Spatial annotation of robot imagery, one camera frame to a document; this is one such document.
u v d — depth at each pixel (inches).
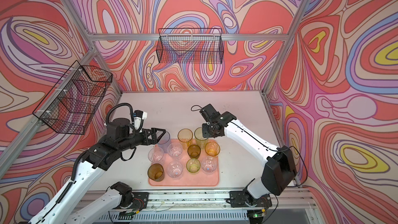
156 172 31.5
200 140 30.4
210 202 28.9
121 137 20.7
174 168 31.9
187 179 31.7
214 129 21.9
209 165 33.1
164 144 32.4
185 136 31.7
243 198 28.9
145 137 23.7
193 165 32.4
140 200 28.6
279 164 16.2
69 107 29.5
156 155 33.9
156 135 24.3
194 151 33.1
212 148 34.8
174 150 33.3
